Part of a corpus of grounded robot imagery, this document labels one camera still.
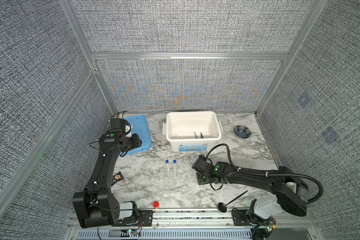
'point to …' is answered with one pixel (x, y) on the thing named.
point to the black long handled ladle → (222, 206)
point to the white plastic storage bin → (192, 131)
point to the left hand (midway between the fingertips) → (138, 142)
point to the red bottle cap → (156, 204)
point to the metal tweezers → (195, 135)
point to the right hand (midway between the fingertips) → (199, 178)
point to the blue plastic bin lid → (139, 125)
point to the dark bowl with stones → (242, 131)
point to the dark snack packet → (116, 177)
